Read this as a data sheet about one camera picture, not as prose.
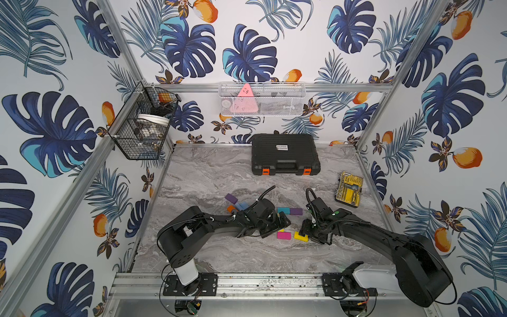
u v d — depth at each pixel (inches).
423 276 16.3
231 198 38.6
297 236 33.5
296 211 36.3
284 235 34.4
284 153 43.4
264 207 27.2
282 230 32.7
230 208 37.3
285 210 37.2
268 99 36.4
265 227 29.4
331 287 28.9
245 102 35.5
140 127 32.3
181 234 19.3
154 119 31.2
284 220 30.7
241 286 30.0
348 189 39.2
